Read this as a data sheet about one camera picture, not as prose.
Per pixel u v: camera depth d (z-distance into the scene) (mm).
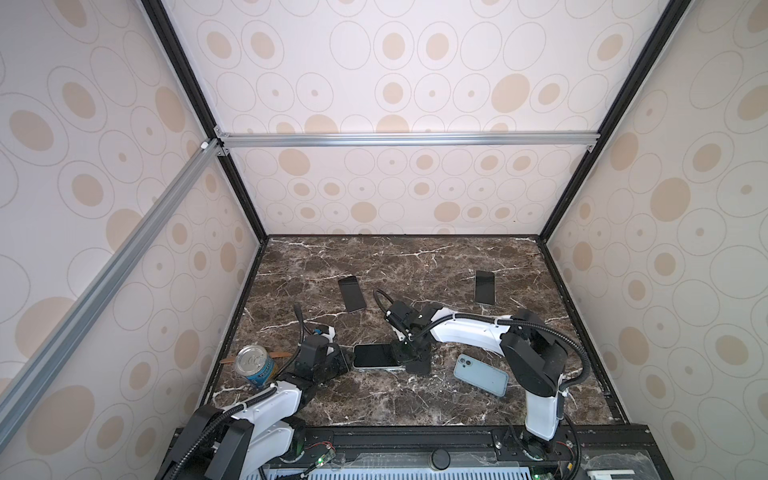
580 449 761
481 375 846
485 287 1033
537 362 485
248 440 443
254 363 774
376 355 771
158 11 671
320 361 698
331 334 831
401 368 861
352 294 1037
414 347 749
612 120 857
